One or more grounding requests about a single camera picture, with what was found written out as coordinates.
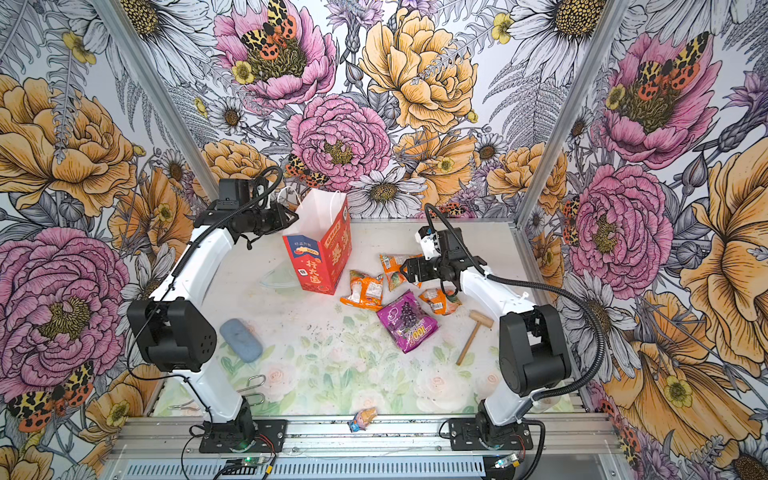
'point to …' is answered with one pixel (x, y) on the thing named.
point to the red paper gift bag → (318, 238)
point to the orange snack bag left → (365, 290)
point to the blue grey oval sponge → (240, 341)
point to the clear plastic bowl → (283, 280)
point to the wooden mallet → (480, 319)
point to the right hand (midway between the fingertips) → (414, 274)
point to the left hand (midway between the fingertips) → (295, 225)
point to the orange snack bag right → (441, 302)
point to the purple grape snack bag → (409, 322)
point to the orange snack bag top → (391, 265)
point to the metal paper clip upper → (254, 386)
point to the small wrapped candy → (361, 419)
